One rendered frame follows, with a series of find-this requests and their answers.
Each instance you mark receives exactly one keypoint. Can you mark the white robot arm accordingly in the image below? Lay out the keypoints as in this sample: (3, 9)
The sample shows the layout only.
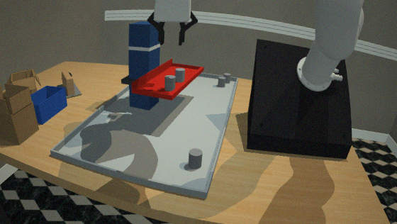
(338, 24)

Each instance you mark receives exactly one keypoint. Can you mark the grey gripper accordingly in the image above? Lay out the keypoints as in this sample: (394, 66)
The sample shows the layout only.
(172, 11)

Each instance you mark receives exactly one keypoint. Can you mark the blue open bin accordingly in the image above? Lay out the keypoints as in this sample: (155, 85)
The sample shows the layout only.
(48, 101)

